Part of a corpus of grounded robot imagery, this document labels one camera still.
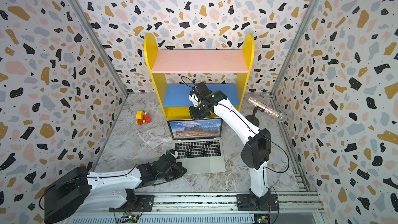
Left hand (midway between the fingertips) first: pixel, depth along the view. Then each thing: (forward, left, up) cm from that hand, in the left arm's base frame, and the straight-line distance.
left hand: (190, 171), depth 81 cm
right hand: (+22, -1, +18) cm, 28 cm away
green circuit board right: (-20, -34, -4) cm, 40 cm away
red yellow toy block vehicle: (+36, +34, -1) cm, 50 cm away
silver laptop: (+16, -4, -2) cm, 17 cm away
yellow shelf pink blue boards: (+66, +12, +14) cm, 68 cm away
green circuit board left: (-20, +28, -5) cm, 34 cm away
